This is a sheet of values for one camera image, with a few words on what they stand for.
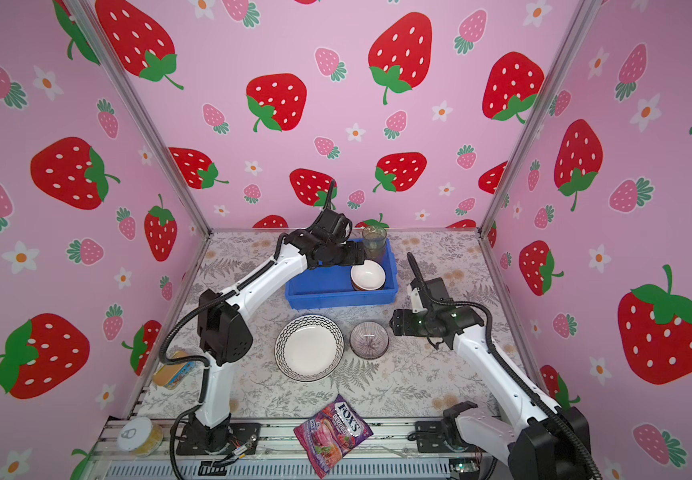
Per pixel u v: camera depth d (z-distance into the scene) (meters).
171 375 0.80
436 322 0.57
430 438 0.74
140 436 0.70
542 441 0.39
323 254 0.65
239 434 0.75
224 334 0.51
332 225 0.68
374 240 0.99
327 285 1.04
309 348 0.90
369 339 0.89
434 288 0.62
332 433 0.73
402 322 0.72
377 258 1.01
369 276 0.99
